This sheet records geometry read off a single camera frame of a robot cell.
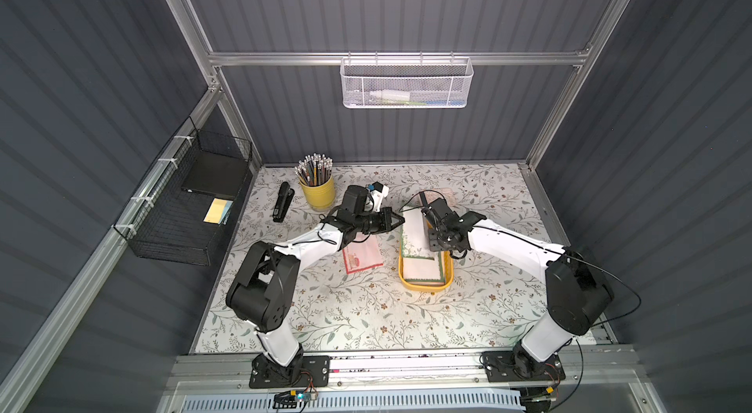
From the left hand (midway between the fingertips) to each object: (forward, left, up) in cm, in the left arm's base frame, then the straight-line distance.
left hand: (408, 222), depth 84 cm
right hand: (-2, -10, -8) cm, 13 cm away
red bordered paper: (-9, -6, -14) cm, 17 cm away
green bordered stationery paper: (-2, -3, -5) cm, 6 cm away
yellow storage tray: (-11, -12, -10) cm, 19 cm away
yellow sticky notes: (-2, +51, +9) cm, 51 cm away
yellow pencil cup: (+14, +28, -5) cm, 31 cm away
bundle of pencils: (+21, +30, +1) cm, 37 cm away
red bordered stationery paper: (-1, +14, -16) cm, 22 cm away
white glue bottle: (+39, +5, +18) cm, 43 cm away
